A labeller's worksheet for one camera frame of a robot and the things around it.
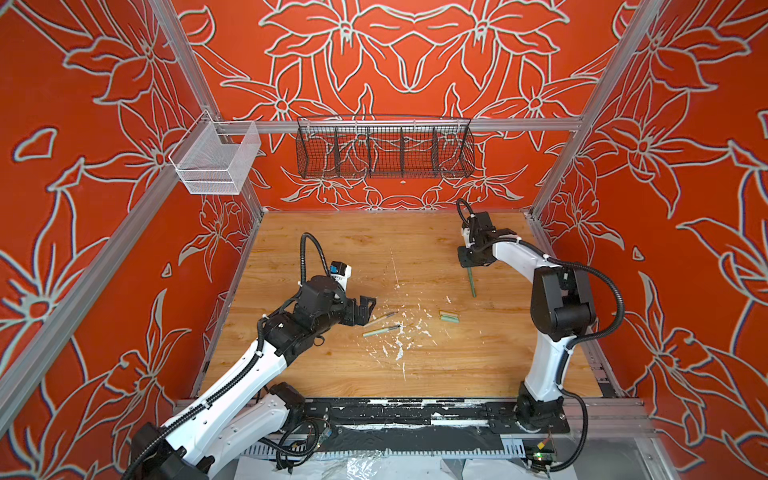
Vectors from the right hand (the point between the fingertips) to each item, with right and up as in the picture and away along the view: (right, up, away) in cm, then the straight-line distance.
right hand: (462, 255), depth 99 cm
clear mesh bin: (-82, +32, -4) cm, 88 cm away
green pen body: (+2, -8, -4) cm, 10 cm away
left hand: (-33, -9, -23) cm, 42 cm away
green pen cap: (-6, -19, -9) cm, 22 cm away
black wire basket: (-27, +36, -1) cm, 45 cm away
